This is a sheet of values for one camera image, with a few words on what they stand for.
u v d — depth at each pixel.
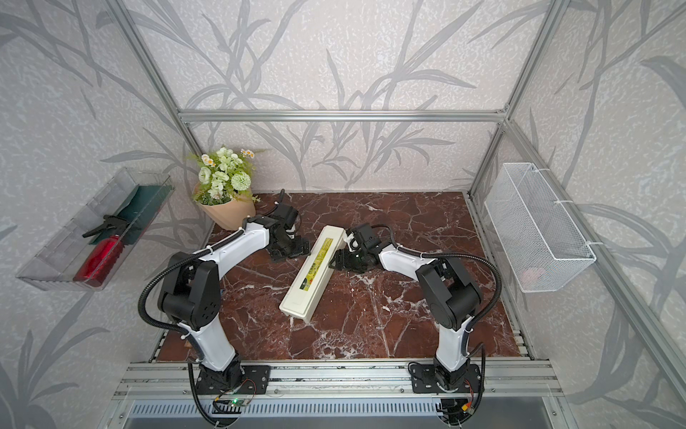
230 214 0.99
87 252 0.64
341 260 0.82
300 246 0.83
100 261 0.58
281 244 0.76
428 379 0.73
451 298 0.49
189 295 0.48
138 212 0.71
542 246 0.61
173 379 0.75
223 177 0.87
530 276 0.72
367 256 0.72
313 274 0.86
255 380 0.73
